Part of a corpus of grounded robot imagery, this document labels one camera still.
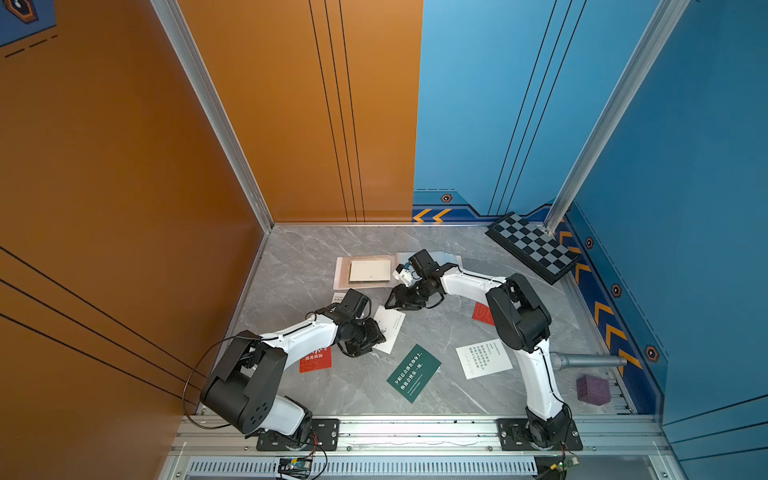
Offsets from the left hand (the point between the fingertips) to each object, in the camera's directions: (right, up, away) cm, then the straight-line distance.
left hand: (383, 339), depth 89 cm
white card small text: (+29, -5, -3) cm, 30 cm away
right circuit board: (+44, -24, -19) cm, 53 cm away
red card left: (-19, -6, -2) cm, 20 cm away
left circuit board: (-21, -26, -17) cm, 38 cm away
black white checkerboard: (+55, +28, +20) cm, 65 cm away
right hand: (+3, +9, +6) cm, 11 cm away
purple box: (+54, -9, -13) cm, 57 cm away
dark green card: (+9, -8, -6) cm, 13 cm away
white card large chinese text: (+2, +4, +5) cm, 7 cm away
